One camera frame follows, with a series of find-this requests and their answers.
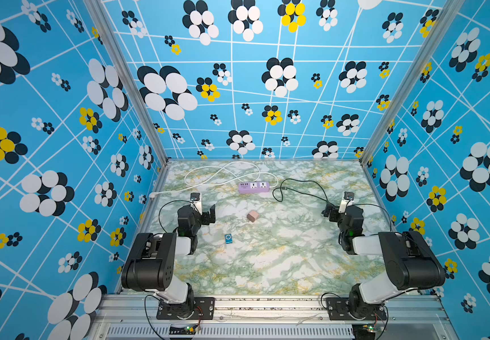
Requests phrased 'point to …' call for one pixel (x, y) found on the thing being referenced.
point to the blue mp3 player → (228, 238)
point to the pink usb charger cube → (253, 216)
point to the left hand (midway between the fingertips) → (206, 203)
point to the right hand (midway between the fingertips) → (343, 202)
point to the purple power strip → (253, 187)
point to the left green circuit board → (185, 330)
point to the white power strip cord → (156, 195)
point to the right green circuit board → (362, 331)
